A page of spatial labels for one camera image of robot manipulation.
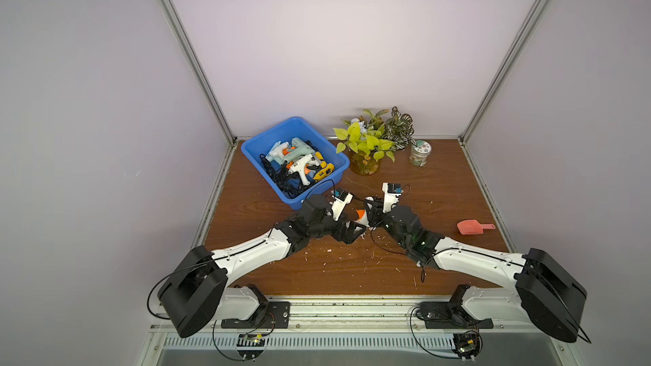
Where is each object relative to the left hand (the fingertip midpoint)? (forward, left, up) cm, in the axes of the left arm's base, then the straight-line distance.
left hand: (359, 223), depth 78 cm
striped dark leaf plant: (+34, -16, +9) cm, 38 cm away
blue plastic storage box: (+49, +25, -5) cm, 55 cm away
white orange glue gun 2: (+2, -1, 0) cm, 2 cm away
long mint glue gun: (+37, +23, -6) cm, 44 cm away
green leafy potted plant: (+31, -2, +7) cm, 31 cm away
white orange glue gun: (+27, +22, -6) cm, 35 cm away
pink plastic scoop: (+5, -43, -13) cm, 45 cm away
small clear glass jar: (+36, -28, -7) cm, 47 cm away
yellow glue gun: (+29, +12, -9) cm, 33 cm away
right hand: (+8, -3, +3) cm, 9 cm away
